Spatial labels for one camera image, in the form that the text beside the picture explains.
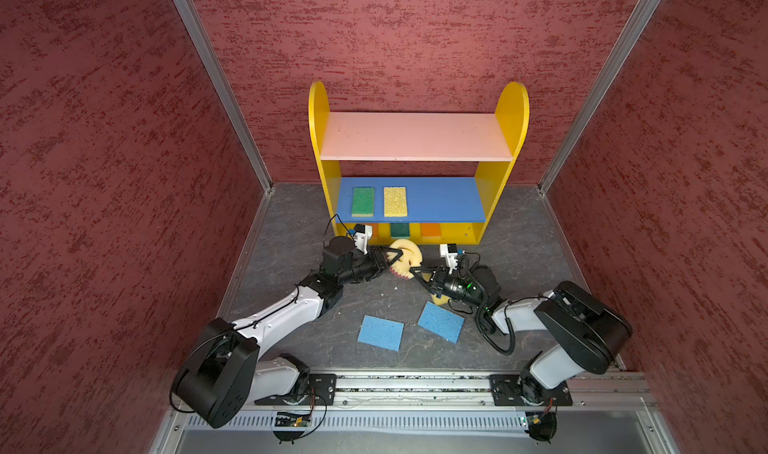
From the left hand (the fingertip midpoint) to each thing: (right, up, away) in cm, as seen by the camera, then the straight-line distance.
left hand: (402, 260), depth 78 cm
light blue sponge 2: (+12, -19, +7) cm, 23 cm away
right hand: (+1, -5, -1) cm, 5 cm away
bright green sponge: (-12, +16, +18) cm, 27 cm away
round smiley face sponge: (0, +1, -1) cm, 2 cm away
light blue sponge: (-6, -21, +5) cm, 23 cm away
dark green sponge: (0, +7, +25) cm, 26 cm away
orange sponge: (+11, +6, +28) cm, 31 cm away
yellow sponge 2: (-2, +17, +17) cm, 24 cm away
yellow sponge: (+11, -14, +10) cm, 21 cm away
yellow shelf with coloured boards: (+11, +28, +43) cm, 52 cm away
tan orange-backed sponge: (-9, +7, +27) cm, 29 cm away
